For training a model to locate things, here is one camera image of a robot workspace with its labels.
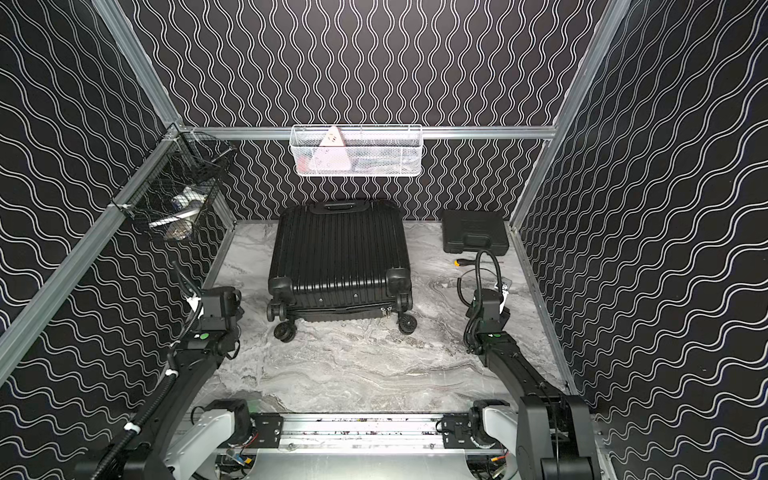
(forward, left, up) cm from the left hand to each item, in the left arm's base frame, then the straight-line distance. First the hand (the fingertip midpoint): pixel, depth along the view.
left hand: (211, 305), depth 80 cm
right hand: (+11, -78, -5) cm, 79 cm away
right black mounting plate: (-23, -66, -13) cm, 71 cm away
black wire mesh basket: (+32, +23, +11) cm, 41 cm away
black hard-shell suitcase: (+13, -32, +6) cm, 35 cm away
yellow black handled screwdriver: (+31, -72, -13) cm, 80 cm away
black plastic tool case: (+42, -76, -9) cm, 88 cm away
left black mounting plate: (-25, -20, -13) cm, 35 cm away
